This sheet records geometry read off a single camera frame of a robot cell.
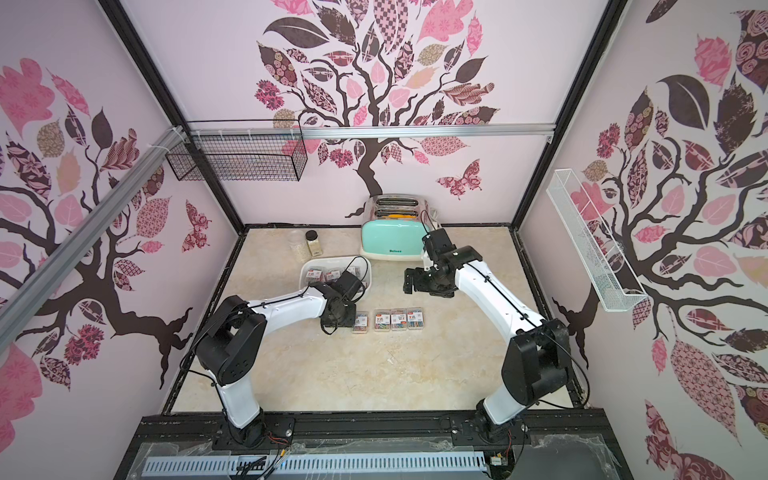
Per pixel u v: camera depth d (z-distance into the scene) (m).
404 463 0.70
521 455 0.69
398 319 0.92
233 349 0.48
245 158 1.22
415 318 0.92
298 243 1.03
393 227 0.98
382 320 0.92
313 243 1.07
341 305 0.71
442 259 0.60
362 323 0.91
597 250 0.70
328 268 1.05
